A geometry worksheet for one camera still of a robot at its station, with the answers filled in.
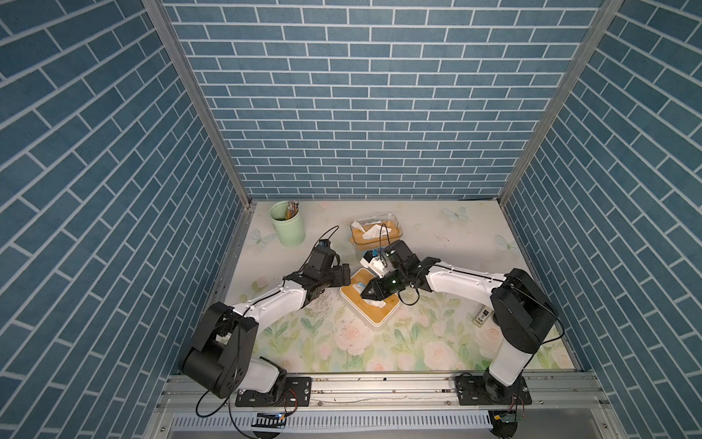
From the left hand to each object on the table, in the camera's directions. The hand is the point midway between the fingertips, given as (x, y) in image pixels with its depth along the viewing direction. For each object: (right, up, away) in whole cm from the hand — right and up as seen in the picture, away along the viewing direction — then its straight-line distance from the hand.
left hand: (345, 271), depth 90 cm
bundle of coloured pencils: (-19, +21, +4) cm, 29 cm away
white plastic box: (+10, -12, -9) cm, 18 cm away
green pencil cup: (-21, +13, +10) cm, 27 cm away
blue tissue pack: (+11, -8, -9) cm, 16 cm away
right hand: (+7, -6, -6) cm, 11 cm away
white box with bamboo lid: (+5, -1, 0) cm, 5 cm away
